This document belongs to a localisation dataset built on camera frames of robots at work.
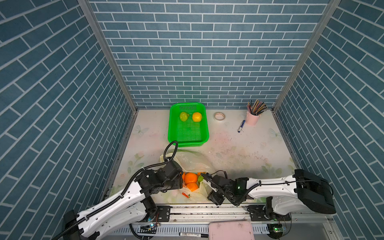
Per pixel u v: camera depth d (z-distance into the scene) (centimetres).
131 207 59
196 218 74
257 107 105
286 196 47
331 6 71
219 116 117
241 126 109
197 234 68
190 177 82
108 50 86
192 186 76
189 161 78
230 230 68
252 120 107
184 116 109
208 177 72
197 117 108
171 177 58
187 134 105
